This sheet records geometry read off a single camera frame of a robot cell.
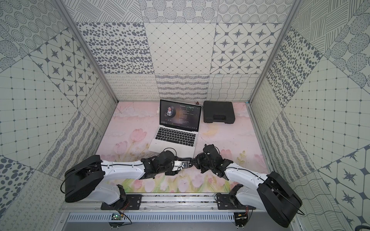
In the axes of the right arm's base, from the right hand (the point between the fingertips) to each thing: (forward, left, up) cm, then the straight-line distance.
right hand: (190, 160), depth 83 cm
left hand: (+1, +6, 0) cm, 6 cm away
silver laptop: (+27, +9, -2) cm, 28 cm away
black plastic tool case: (+39, -20, +1) cm, 44 cm away
